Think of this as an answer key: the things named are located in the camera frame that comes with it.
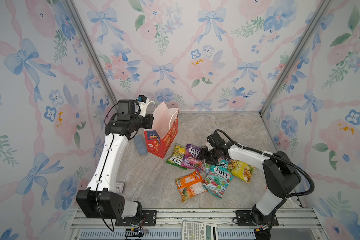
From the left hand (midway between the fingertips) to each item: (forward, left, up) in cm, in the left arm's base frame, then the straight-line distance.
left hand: (153, 116), depth 75 cm
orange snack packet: (-24, -19, -29) cm, 42 cm away
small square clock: (-25, +19, -30) cm, 44 cm away
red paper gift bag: (-13, -4, -2) cm, 14 cm away
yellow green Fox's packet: (-8, -11, -29) cm, 32 cm away
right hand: (-9, -25, -27) cm, 38 cm away
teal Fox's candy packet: (-21, -35, -28) cm, 49 cm away
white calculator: (-45, -20, -31) cm, 58 cm away
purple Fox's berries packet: (-10, -20, -28) cm, 36 cm away
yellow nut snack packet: (-15, -49, -29) cm, 59 cm away
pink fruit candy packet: (-14, -30, -29) cm, 44 cm away
